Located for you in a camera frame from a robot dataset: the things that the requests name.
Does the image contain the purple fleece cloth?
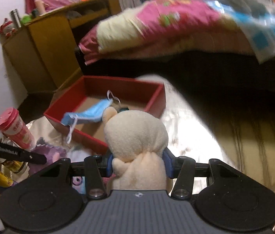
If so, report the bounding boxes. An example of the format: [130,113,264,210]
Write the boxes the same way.
[28,137,67,176]

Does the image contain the cream plush toy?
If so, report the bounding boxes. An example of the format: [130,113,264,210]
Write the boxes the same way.
[103,107,173,192]

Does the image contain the blue face mask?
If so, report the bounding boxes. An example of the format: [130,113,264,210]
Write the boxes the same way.
[61,90,121,144]

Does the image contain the white plastic table cover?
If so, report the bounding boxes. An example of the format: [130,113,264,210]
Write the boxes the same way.
[27,74,236,196]

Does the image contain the pink lidded drink cup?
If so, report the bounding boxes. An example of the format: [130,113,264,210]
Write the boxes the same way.
[0,107,35,150]

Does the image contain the clear plastic bottle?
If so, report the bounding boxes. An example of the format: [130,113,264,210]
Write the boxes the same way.
[0,131,29,175]

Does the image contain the red cardboard box tray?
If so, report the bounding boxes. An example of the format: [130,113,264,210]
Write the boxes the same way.
[44,76,166,154]

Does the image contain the wooden TV cabinet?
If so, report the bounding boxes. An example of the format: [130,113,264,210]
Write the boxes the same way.
[2,0,121,93]

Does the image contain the red santa plush doll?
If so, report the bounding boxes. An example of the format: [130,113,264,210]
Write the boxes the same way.
[0,18,16,39]

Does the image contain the green plush toy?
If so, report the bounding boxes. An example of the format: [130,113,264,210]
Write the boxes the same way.
[21,14,32,24]

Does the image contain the stainless steel thermos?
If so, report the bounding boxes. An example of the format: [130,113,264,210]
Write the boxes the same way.
[10,9,22,29]

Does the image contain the pink strawberry quilt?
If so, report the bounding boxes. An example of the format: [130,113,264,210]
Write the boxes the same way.
[79,0,254,64]

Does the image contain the dark small jar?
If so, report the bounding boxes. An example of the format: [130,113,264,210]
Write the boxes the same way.
[31,9,40,19]

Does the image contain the pink candle cylinder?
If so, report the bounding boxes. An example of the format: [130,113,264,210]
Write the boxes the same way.
[35,0,46,15]

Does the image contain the blue white patterned sheet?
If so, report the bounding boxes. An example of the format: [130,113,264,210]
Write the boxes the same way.
[204,0,275,63]

